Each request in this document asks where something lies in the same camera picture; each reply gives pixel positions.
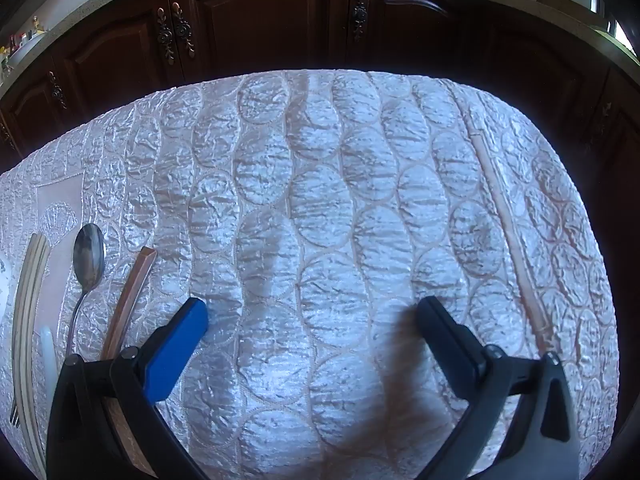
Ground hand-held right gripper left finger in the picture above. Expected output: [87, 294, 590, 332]
[45, 297, 208, 480]

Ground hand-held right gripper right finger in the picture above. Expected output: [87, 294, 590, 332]
[417, 296, 581, 480]

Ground brown chopstick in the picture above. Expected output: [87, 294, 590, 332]
[105, 247, 157, 478]
[100, 246, 151, 478]

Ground white soup spoon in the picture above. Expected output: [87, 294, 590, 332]
[41, 325, 58, 401]

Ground metal spoon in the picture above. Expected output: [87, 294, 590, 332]
[65, 224, 105, 361]

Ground white quilted tablecloth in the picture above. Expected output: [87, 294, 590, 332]
[0, 67, 621, 480]

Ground dark wooden cabinet door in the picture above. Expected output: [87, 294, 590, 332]
[167, 0, 353, 78]
[0, 57, 68, 158]
[582, 67, 640, 211]
[50, 0, 173, 106]
[347, 0, 493, 68]

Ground bright window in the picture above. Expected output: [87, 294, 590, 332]
[590, 0, 640, 61]

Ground ornate metal cabinet handle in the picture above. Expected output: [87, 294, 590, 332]
[171, 2, 196, 58]
[47, 71, 68, 110]
[350, 0, 368, 43]
[156, 7, 173, 58]

